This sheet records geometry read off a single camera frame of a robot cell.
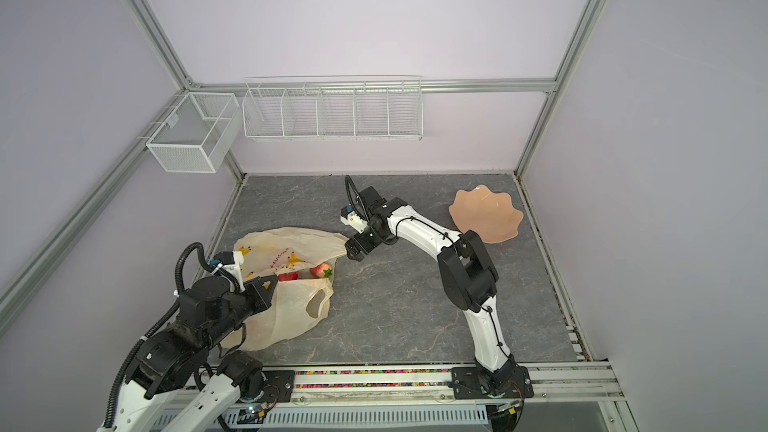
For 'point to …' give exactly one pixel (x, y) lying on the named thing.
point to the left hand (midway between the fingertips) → (279, 282)
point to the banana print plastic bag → (269, 252)
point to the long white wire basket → (340, 107)
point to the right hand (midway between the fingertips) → (362, 247)
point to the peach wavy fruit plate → (490, 213)
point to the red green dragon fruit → (291, 276)
